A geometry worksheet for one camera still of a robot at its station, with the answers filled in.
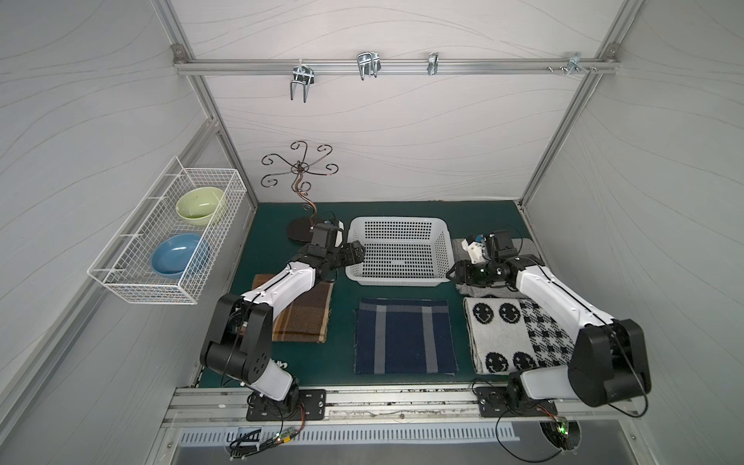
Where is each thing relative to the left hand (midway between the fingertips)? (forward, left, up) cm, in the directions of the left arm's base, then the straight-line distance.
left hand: (358, 251), depth 90 cm
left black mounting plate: (-40, +10, -13) cm, 44 cm away
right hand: (-6, -30, -2) cm, 31 cm away
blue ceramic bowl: (-16, +40, +20) cm, 48 cm away
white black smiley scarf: (-22, -45, -9) cm, 51 cm away
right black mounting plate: (-39, -37, -12) cm, 55 cm away
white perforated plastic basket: (+9, -15, -12) cm, 21 cm away
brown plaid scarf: (-18, +15, -10) cm, 26 cm away
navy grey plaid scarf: (-22, -15, -11) cm, 29 cm away
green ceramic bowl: (-2, +40, +21) cm, 45 cm away
